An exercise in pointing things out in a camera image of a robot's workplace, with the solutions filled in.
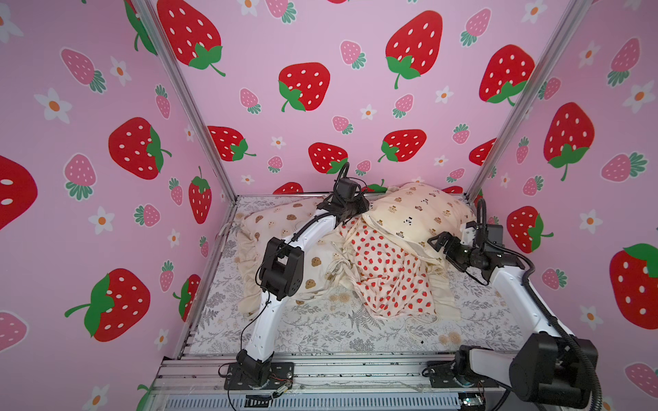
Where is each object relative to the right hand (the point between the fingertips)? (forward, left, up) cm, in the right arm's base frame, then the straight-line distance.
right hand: (434, 247), depth 84 cm
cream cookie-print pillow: (+12, +66, -7) cm, 68 cm away
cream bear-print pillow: (+15, +4, +1) cm, 15 cm away
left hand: (+19, +21, +1) cm, 28 cm away
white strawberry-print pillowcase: (-7, +14, -10) cm, 19 cm away
